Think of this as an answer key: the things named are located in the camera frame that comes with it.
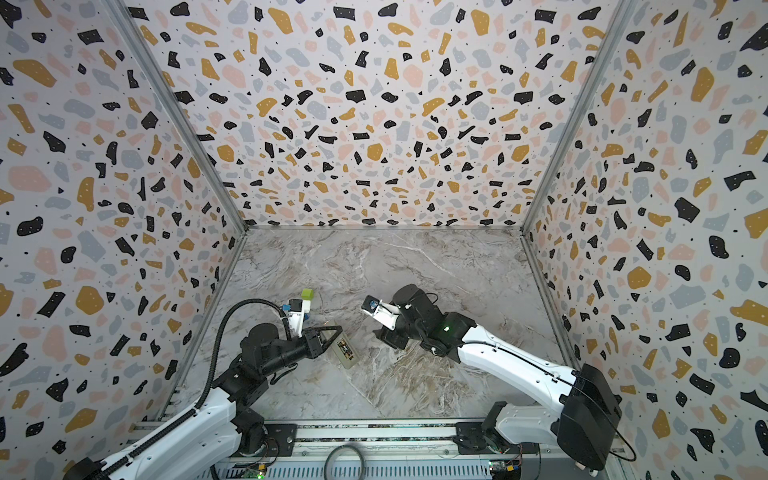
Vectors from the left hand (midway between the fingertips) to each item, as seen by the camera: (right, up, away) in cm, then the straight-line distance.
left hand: (340, 328), depth 74 cm
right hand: (+9, +3, +2) cm, 10 cm away
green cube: (-16, +5, +26) cm, 31 cm away
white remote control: (+1, -6, +2) cm, 7 cm away
